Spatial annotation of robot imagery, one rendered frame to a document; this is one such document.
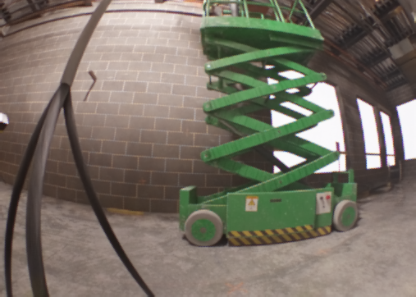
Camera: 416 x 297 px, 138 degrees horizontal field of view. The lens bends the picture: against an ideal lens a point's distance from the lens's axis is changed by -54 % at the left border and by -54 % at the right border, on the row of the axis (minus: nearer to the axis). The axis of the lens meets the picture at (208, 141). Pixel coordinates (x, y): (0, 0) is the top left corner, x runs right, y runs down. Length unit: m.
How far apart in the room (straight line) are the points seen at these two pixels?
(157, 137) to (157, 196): 0.87
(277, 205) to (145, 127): 2.07
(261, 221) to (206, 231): 0.44
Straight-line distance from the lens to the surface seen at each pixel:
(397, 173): 7.40
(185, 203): 1.48
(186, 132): 2.63
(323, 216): 1.74
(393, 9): 6.12
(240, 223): 1.40
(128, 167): 2.61
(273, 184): 1.58
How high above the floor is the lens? 0.60
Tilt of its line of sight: 11 degrees up
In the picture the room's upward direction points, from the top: 2 degrees clockwise
